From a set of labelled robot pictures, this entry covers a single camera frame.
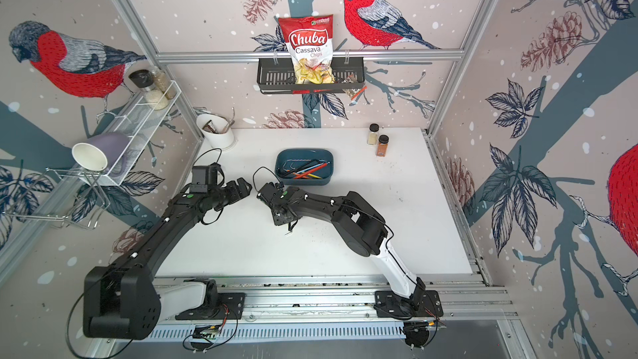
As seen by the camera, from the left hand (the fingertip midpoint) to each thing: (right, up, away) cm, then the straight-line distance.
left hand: (245, 184), depth 86 cm
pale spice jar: (+50, +18, +28) cm, 60 cm away
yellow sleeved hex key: (+24, +1, +18) cm, 30 cm away
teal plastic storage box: (+19, +5, +21) cm, 29 cm away
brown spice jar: (+54, +14, +21) cm, 59 cm away
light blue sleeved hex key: (+21, +5, +19) cm, 29 cm away
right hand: (+13, -13, +7) cm, 20 cm away
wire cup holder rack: (-36, +1, -25) cm, 44 cm away
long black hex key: (+17, +5, +20) cm, 27 cm away
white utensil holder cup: (-23, +22, +28) cm, 42 cm away
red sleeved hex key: (+22, +4, +18) cm, 29 cm away
